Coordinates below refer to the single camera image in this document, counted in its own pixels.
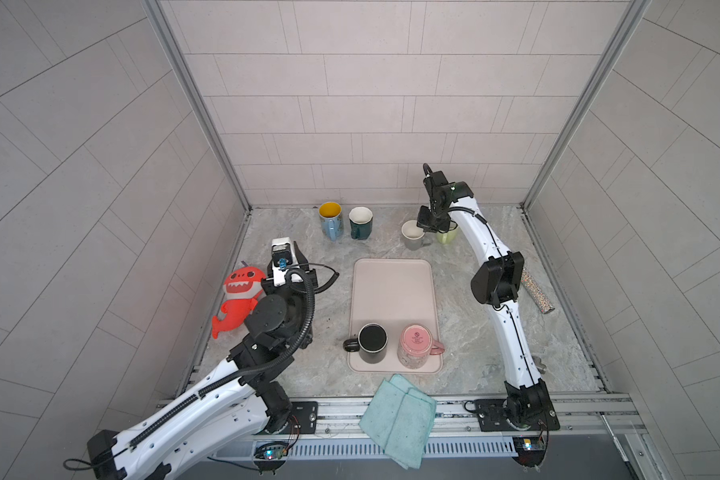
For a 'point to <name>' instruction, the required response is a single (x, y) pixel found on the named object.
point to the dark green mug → (361, 219)
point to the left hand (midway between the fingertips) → (294, 242)
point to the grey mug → (413, 236)
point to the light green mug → (447, 237)
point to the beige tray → (395, 293)
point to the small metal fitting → (539, 365)
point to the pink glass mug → (416, 345)
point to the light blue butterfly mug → (331, 220)
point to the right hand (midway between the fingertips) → (421, 225)
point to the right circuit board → (530, 450)
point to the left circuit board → (270, 456)
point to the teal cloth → (400, 418)
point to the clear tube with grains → (537, 294)
